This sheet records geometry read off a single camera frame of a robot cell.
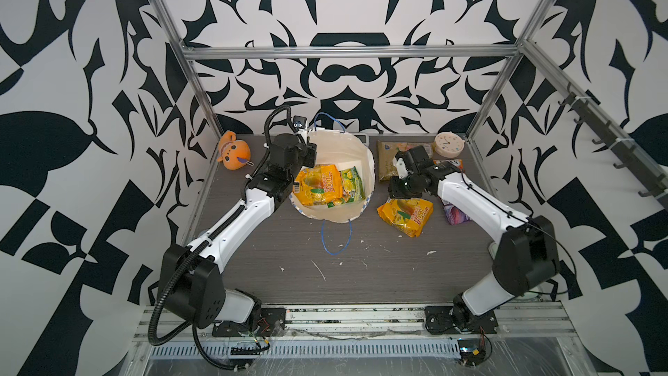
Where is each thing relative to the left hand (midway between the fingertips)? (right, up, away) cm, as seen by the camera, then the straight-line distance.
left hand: (303, 133), depth 80 cm
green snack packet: (+16, -18, +20) cm, 31 cm away
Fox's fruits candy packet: (+59, -9, +28) cm, 66 cm away
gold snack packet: (+31, -4, +28) cm, 42 cm away
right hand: (+27, -17, +8) cm, 33 cm away
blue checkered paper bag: (+10, -25, -7) cm, 28 cm away
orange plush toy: (-29, -6, +22) cm, 37 cm away
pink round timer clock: (+59, -1, +35) cm, 69 cm away
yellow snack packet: (+34, -27, +11) cm, 45 cm away
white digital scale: (+22, +2, +35) cm, 42 cm away
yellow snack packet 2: (+3, -17, +16) cm, 24 cm away
